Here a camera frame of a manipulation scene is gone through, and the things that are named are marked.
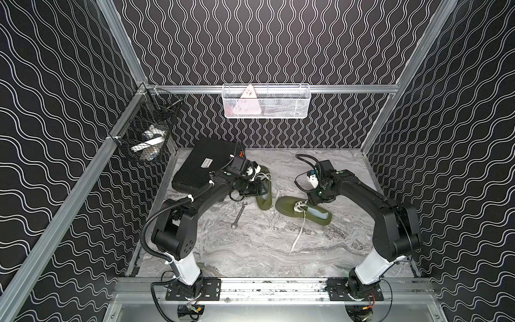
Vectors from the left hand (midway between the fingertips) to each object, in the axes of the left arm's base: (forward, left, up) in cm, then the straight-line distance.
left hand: (264, 188), depth 86 cm
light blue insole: (+7, -1, -8) cm, 11 cm away
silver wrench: (-12, +12, -14) cm, 22 cm away
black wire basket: (+34, +57, +15) cm, 68 cm away
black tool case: (+22, +31, -7) cm, 39 cm away
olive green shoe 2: (-6, -18, -7) cm, 20 cm away
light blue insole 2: (-4, -24, -10) cm, 27 cm away
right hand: (+2, -25, -7) cm, 26 cm away
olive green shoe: (+1, 0, -11) cm, 11 cm away
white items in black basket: (+4, +43, +20) cm, 48 cm away
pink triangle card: (+32, +10, +20) cm, 39 cm away
